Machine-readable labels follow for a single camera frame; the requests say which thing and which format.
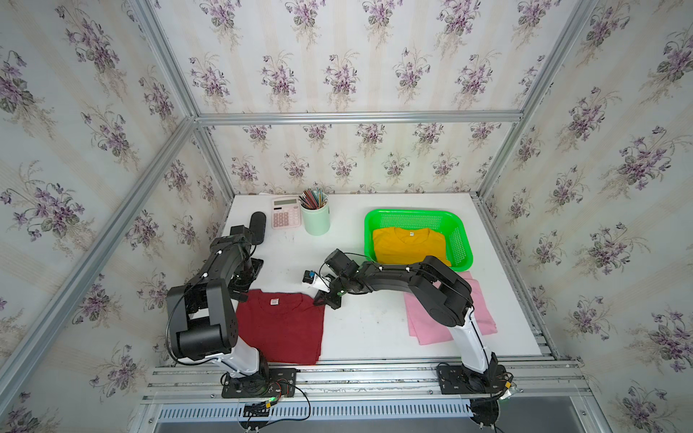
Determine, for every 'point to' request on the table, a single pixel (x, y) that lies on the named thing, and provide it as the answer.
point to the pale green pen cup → (317, 222)
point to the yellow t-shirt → (407, 245)
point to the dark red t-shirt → (285, 327)
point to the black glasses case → (257, 225)
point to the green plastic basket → (446, 221)
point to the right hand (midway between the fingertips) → (318, 300)
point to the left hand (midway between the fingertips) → (256, 282)
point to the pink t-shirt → (425, 329)
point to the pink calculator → (286, 212)
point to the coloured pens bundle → (313, 199)
